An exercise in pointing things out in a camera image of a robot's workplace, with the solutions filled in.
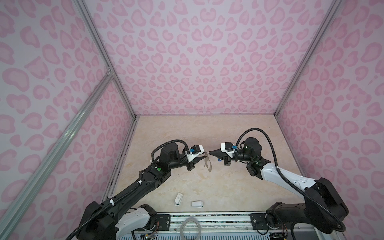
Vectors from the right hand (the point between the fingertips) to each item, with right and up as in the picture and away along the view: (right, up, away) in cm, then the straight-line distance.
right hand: (212, 151), depth 71 cm
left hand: (-4, 0, +1) cm, 4 cm away
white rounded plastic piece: (-7, -28, +6) cm, 30 cm away
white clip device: (-17, -26, +7) cm, 31 cm away
